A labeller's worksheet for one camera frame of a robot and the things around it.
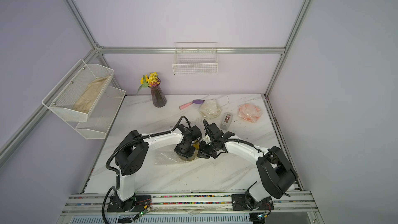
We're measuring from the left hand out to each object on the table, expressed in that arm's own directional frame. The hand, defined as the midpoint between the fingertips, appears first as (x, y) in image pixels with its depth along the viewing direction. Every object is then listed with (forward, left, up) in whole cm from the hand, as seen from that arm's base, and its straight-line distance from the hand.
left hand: (185, 157), depth 88 cm
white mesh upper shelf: (+18, +54, +32) cm, 65 cm away
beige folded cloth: (+17, +49, +29) cm, 59 cm away
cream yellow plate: (+34, -15, +3) cm, 38 cm away
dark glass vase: (+42, +22, +6) cm, 48 cm away
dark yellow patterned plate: (-2, -6, +7) cm, 9 cm away
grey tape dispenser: (+24, -26, +3) cm, 35 cm away
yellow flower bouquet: (+40, +22, +24) cm, 51 cm away
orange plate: (+32, -43, +2) cm, 54 cm away
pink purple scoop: (+43, -5, +1) cm, 43 cm away
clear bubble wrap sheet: (+34, -15, +3) cm, 38 cm away
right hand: (-3, -6, +7) cm, 9 cm away
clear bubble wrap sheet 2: (+32, -43, +2) cm, 54 cm away
